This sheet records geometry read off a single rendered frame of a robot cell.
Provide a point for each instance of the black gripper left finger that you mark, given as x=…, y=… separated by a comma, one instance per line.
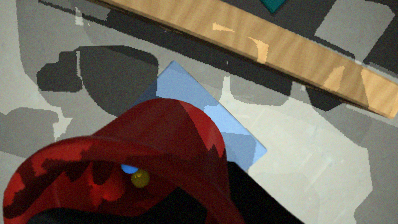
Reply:
x=177, y=208

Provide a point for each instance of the dark blue marble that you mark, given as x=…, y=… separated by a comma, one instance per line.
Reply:
x=128, y=169

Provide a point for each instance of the wooden plank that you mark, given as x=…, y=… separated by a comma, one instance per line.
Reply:
x=243, y=35

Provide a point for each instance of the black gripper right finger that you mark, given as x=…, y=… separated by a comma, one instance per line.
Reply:
x=255, y=204

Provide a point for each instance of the olive yellow marble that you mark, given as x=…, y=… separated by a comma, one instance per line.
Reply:
x=140, y=178

